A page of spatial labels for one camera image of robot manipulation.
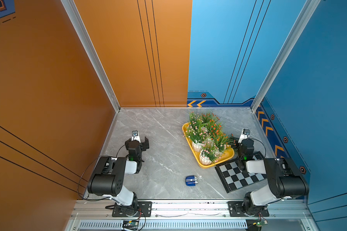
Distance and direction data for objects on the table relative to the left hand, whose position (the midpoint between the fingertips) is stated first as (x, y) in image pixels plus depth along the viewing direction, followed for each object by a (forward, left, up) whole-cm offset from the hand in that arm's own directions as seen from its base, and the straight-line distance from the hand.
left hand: (138, 136), depth 94 cm
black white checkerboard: (-25, -58, -4) cm, 63 cm away
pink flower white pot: (+7, -37, +8) cm, 39 cm away
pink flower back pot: (-15, -44, +6) cm, 47 cm away
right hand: (+1, -66, +1) cm, 66 cm away
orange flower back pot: (-4, -39, +6) cm, 40 cm away
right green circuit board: (-46, -67, -7) cm, 81 cm away
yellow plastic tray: (-10, -59, -5) cm, 60 cm away
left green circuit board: (-47, -2, -11) cm, 48 cm away
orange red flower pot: (-3, -50, +6) cm, 51 cm away
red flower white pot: (+6, -47, +10) cm, 49 cm away
